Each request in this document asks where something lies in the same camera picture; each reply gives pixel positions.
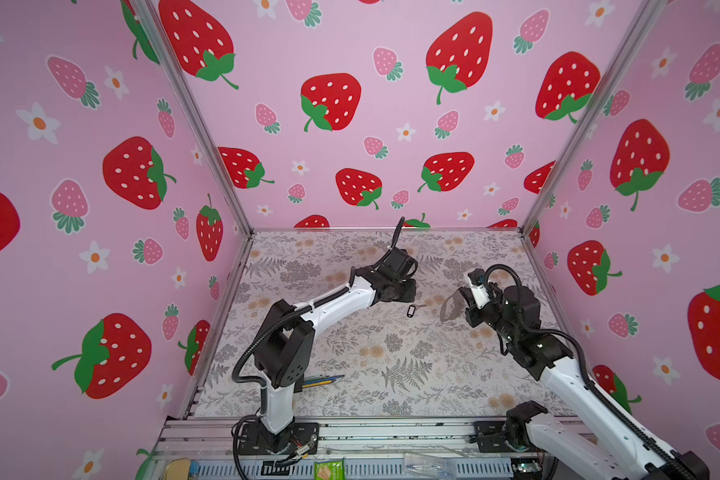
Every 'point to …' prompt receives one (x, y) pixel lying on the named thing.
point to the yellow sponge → (178, 469)
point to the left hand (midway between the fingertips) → (413, 290)
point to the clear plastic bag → (430, 465)
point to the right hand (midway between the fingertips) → (463, 287)
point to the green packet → (330, 470)
